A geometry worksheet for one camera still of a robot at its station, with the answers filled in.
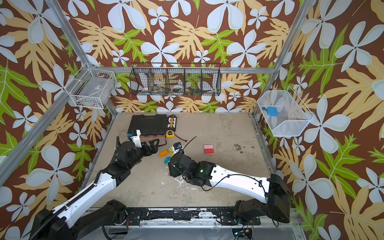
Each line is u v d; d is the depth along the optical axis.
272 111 0.86
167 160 0.92
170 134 1.05
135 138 0.70
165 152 0.97
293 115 0.78
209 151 0.96
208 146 0.98
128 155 0.59
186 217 0.75
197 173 0.52
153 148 0.71
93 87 0.86
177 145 0.64
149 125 1.08
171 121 1.14
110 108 1.18
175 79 0.97
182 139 1.05
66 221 0.40
